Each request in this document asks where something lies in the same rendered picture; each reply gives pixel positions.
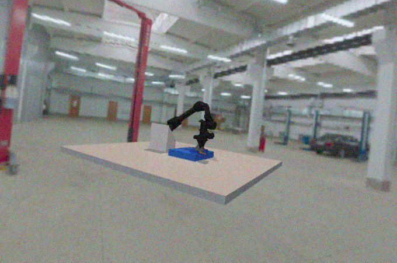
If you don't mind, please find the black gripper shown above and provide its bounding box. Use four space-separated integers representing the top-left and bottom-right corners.
193 128 210 148

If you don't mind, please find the blue rectangular base plate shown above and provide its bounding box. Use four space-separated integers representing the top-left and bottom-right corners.
168 147 214 162

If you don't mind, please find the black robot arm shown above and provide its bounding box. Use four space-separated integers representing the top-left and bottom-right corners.
167 101 217 139

